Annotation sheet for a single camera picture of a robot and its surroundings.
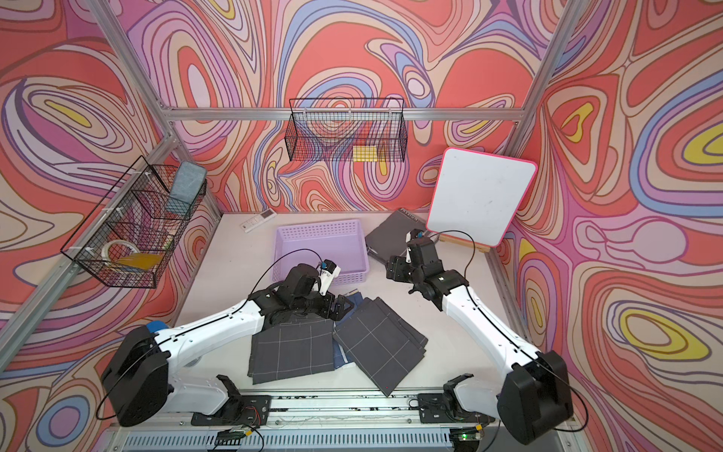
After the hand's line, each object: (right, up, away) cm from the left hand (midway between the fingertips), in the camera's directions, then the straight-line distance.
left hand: (346, 301), depth 80 cm
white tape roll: (-57, +15, -14) cm, 60 cm away
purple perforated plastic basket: (-4, +17, +30) cm, 35 cm away
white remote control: (-40, +26, +37) cm, 60 cm away
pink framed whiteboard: (+44, +32, +13) cm, 56 cm away
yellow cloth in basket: (-49, +13, -12) cm, 52 cm away
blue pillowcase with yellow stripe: (-2, -17, +1) cm, 17 cm away
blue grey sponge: (-47, +35, +1) cm, 58 cm away
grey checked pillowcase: (-17, -15, +2) cm, 22 cm away
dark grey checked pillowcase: (+11, -14, +3) cm, 18 cm away
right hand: (+16, +9, +3) cm, 18 cm away
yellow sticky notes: (+5, +46, +11) cm, 48 cm away
